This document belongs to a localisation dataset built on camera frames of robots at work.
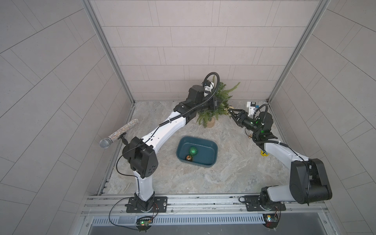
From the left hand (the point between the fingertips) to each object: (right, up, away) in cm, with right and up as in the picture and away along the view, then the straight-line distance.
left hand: (223, 99), depth 76 cm
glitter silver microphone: (-55, -21, -9) cm, 60 cm away
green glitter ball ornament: (-16, -29, +9) cm, 34 cm away
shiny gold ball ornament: (+2, -5, +3) cm, 6 cm away
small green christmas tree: (-6, -11, +24) cm, 27 cm away
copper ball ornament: (-18, -33, +7) cm, 38 cm away
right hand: (+4, -7, +3) cm, 9 cm away
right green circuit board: (+21, -58, -8) cm, 62 cm away
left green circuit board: (-37, -56, -12) cm, 68 cm away
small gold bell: (+12, -18, -8) cm, 23 cm away
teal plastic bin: (-8, -33, +12) cm, 36 cm away
